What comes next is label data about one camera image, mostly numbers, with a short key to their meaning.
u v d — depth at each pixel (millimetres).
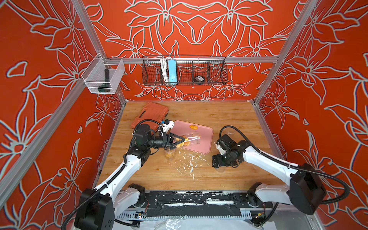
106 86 796
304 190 402
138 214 712
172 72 899
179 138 641
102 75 919
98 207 384
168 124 678
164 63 876
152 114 1066
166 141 609
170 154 834
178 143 635
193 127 1026
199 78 954
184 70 976
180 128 1089
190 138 649
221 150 693
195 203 727
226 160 696
